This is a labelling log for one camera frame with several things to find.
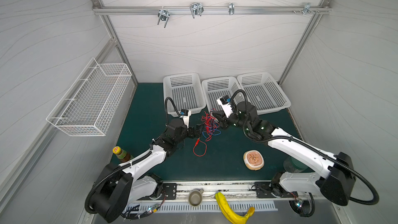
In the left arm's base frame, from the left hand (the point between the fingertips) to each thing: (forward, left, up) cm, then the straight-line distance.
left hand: (199, 121), depth 84 cm
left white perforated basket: (+33, +12, -13) cm, 37 cm away
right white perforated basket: (+34, -47, -13) cm, 59 cm away
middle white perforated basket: (+36, -10, -10) cm, 38 cm away
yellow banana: (-41, -15, -7) cm, 44 cm away
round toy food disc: (-16, -29, -11) cm, 35 cm away
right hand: (0, -8, +13) cm, 15 cm away
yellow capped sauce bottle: (-20, +35, 0) cm, 40 cm away
